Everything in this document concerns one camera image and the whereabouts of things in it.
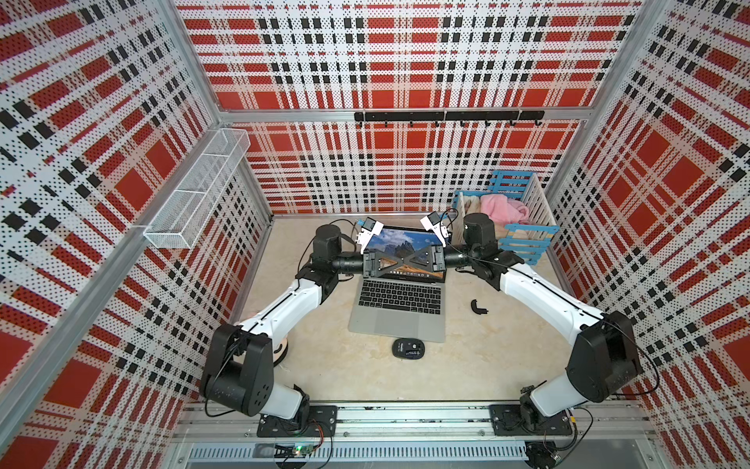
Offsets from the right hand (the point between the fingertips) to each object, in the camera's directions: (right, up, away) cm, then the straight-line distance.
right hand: (410, 261), depth 72 cm
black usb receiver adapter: (+23, -18, +23) cm, 37 cm away
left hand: (-2, 0, +1) cm, 2 cm away
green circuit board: (-27, -46, -3) cm, 53 cm away
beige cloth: (+27, +20, +44) cm, 55 cm away
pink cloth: (+36, +17, +33) cm, 51 cm away
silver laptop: (0, -15, +24) cm, 28 cm away
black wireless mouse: (0, -26, +12) cm, 29 cm away
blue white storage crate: (+47, +6, +35) cm, 59 cm away
